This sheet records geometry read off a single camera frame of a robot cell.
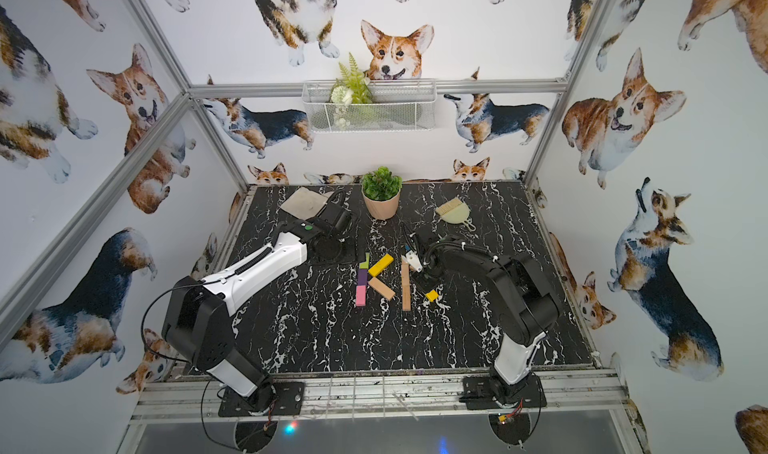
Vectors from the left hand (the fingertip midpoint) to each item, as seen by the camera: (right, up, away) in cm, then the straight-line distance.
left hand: (358, 253), depth 86 cm
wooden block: (+6, -12, +6) cm, 15 cm away
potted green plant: (+6, +19, +14) cm, 25 cm away
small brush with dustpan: (+34, +12, +27) cm, 45 cm away
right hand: (+19, -9, +5) cm, 22 cm away
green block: (+1, -6, +11) cm, 13 cm away
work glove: (-25, +15, +31) cm, 43 cm away
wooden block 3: (+14, -14, +4) cm, 20 cm away
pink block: (0, -13, +4) cm, 14 cm away
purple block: (0, -9, +9) cm, 12 cm away
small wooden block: (+14, -6, +11) cm, 18 cm away
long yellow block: (+21, -13, +2) cm, 25 cm away
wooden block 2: (+14, -10, +8) cm, 19 cm away
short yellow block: (+6, -6, +11) cm, 14 cm away
